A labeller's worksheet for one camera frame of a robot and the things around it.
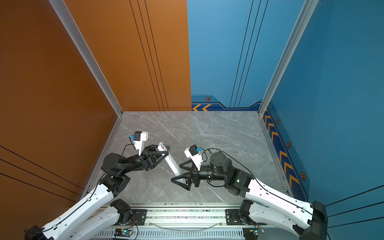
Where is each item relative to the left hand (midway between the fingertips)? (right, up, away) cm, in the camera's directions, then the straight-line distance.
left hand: (167, 153), depth 58 cm
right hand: (+3, -9, +1) cm, 9 cm away
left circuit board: (-24, -41, +13) cm, 49 cm away
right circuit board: (+38, -41, +13) cm, 57 cm away
